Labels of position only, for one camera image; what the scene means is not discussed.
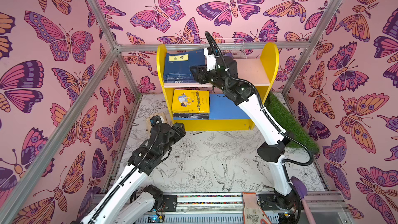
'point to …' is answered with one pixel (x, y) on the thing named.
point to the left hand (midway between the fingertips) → (181, 126)
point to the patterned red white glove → (253, 213)
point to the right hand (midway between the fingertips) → (195, 65)
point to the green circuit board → (154, 219)
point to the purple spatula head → (301, 188)
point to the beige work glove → (162, 115)
